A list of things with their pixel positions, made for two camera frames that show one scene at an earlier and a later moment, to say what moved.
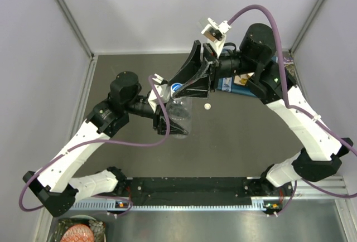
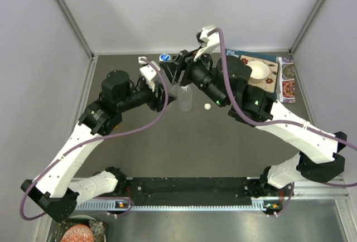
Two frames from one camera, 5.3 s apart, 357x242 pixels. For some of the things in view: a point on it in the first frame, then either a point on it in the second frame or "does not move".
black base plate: [199, 187] does not move
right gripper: [205, 78] -> [174, 68]
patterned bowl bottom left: [80, 228] does not move
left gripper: [159, 120] -> [157, 102]
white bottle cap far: [207, 106] does not move
